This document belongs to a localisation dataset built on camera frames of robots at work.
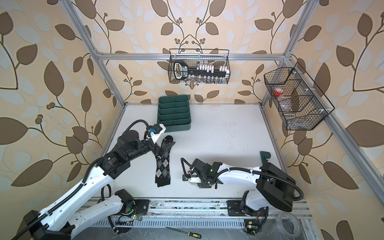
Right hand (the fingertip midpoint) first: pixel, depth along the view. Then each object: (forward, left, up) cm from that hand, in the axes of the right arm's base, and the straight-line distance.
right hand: (201, 178), depth 84 cm
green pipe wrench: (+12, -40, +1) cm, 42 cm away
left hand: (+11, +15, +29) cm, 34 cm away
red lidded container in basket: (+34, -44, +33) cm, 65 cm away
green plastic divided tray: (+44, +17, +8) cm, 48 cm away
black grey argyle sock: (+2, +22, 0) cm, 22 cm away
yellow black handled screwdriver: (-25, +6, +1) cm, 26 cm away
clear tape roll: (-24, -43, +2) cm, 49 cm away
